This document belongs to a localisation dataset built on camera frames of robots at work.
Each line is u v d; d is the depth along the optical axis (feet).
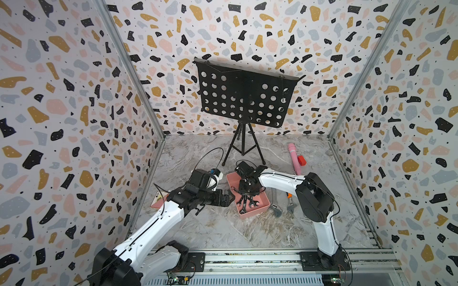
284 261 2.48
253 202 2.97
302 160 3.50
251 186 2.31
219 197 2.22
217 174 2.39
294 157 3.57
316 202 1.71
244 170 2.51
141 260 1.35
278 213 2.87
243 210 2.98
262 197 3.04
